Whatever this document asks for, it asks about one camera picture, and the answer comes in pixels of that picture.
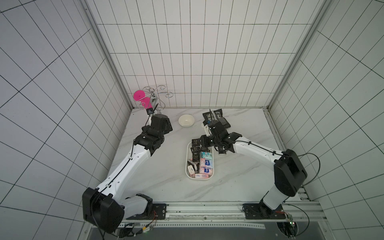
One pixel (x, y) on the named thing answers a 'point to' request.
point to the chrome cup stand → (157, 104)
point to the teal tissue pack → (206, 155)
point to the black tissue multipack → (216, 116)
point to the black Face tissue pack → (195, 142)
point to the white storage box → (189, 156)
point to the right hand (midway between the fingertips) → (193, 142)
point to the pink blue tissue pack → (206, 163)
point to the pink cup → (139, 95)
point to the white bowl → (186, 120)
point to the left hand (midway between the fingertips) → (157, 126)
